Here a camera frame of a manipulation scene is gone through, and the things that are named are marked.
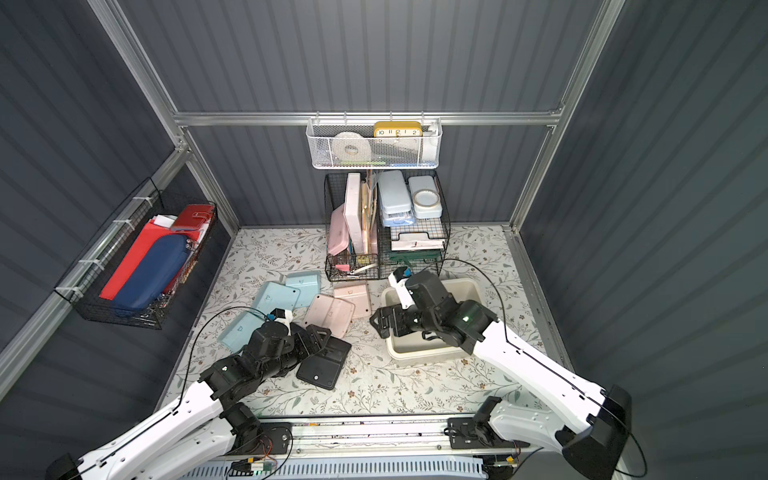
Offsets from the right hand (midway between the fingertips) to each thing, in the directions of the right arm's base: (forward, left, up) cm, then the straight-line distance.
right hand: (393, 323), depth 72 cm
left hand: (-1, +19, -7) cm, 20 cm away
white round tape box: (+43, -10, +3) cm, 44 cm away
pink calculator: (+11, +20, -16) cm, 28 cm away
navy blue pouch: (+6, +55, +12) cm, 56 cm away
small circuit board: (-28, +34, -19) cm, 48 cm away
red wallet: (+25, +54, +12) cm, 61 cm away
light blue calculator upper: (+24, +29, -19) cm, 42 cm away
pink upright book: (+35, +13, +5) cm, 37 cm away
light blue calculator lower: (+4, +46, -17) cm, 50 cm away
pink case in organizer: (+36, +19, -8) cm, 41 cm away
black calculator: (-5, +20, -19) cm, 28 cm away
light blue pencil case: (+41, 0, +5) cm, 41 cm away
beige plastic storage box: (+3, -7, -22) cm, 24 cm away
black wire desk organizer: (+35, +4, +1) cm, 35 cm away
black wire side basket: (+2, +64, +16) cm, 66 cm away
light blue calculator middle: (+19, +40, -18) cm, 47 cm away
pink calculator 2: (+19, +12, -19) cm, 30 cm away
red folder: (+12, +64, +10) cm, 66 cm away
